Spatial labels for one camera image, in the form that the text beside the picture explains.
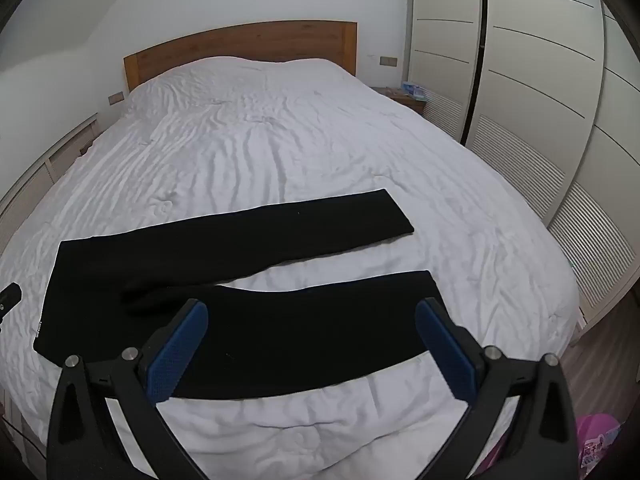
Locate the wooden headboard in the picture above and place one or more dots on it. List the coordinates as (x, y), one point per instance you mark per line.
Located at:
(250, 40)

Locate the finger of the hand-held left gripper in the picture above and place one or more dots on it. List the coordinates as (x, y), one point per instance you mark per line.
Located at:
(9, 300)

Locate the blue tissue box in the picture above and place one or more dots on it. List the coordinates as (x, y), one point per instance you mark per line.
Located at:
(415, 90)

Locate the black pants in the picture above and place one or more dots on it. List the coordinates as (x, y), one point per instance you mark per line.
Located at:
(300, 325)

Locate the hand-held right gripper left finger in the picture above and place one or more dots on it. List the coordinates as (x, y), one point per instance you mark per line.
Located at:
(177, 355)

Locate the white wardrobe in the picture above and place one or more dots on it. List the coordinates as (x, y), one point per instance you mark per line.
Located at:
(540, 85)

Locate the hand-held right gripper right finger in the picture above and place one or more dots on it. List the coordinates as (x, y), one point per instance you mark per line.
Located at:
(447, 355)

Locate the wooden nightstand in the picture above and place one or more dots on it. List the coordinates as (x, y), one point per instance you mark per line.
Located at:
(392, 94)

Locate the pink cloth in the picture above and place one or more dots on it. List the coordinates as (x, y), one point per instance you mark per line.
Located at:
(595, 445)

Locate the wall switch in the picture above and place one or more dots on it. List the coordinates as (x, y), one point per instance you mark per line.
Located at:
(388, 61)

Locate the wall socket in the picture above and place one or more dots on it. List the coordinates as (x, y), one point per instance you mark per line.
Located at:
(116, 97)

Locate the white low cabinet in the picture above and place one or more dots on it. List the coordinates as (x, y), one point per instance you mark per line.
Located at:
(65, 152)

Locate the white duvet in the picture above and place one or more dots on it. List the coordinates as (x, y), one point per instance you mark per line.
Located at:
(275, 150)

